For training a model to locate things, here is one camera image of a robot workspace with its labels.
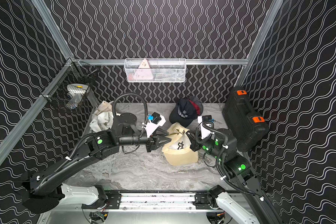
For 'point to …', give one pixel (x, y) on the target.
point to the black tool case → (247, 129)
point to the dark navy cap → (184, 113)
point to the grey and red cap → (197, 103)
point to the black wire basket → (69, 90)
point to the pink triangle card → (143, 72)
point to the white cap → (101, 122)
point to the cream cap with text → (105, 107)
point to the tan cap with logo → (178, 151)
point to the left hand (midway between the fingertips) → (169, 133)
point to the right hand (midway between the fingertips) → (187, 129)
